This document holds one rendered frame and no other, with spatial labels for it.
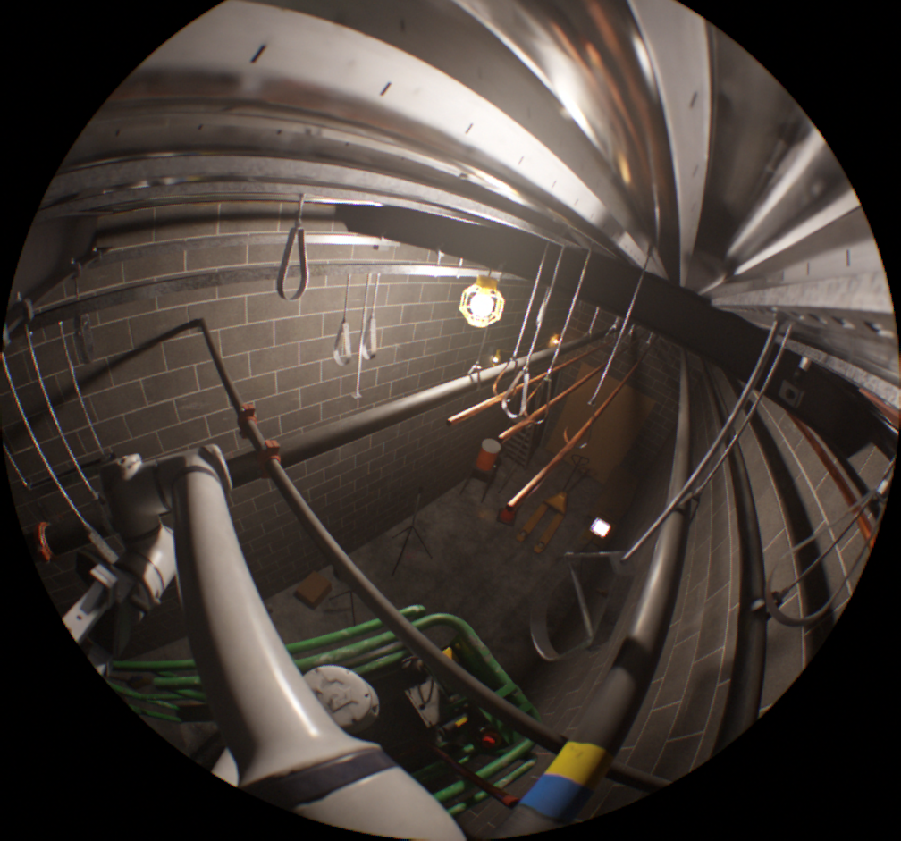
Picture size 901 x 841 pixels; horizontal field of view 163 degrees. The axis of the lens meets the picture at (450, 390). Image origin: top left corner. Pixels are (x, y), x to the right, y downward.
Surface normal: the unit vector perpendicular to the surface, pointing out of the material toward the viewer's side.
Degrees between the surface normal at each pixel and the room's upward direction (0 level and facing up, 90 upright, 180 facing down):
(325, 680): 9
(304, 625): 0
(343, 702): 7
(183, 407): 90
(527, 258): 90
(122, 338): 90
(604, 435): 90
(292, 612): 0
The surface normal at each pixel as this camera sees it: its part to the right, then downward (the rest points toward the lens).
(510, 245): -0.65, 0.24
